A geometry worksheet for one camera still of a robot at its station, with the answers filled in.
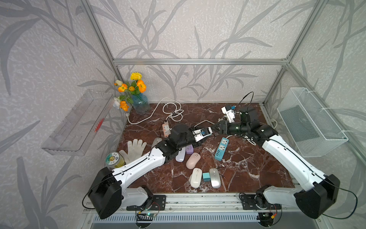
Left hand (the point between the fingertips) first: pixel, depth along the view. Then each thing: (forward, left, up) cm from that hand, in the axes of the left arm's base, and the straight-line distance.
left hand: (207, 131), depth 73 cm
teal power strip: (+1, -12, -22) cm, 25 cm away
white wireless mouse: (-17, +6, -22) cm, 28 cm away
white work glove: (+1, +46, -26) cm, 52 cm away
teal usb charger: (-16, -1, -23) cm, 28 cm away
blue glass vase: (+34, +46, -15) cm, 59 cm away
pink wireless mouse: (-6, +7, -23) cm, 25 cm away
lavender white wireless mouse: (-4, +15, -24) cm, 29 cm away
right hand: (+1, -3, +3) cm, 4 cm away
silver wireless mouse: (-16, -6, -23) cm, 28 cm away
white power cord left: (+28, +19, -22) cm, 40 cm away
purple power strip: (+1, +9, -23) cm, 24 cm away
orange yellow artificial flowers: (+24, +40, +10) cm, 48 cm away
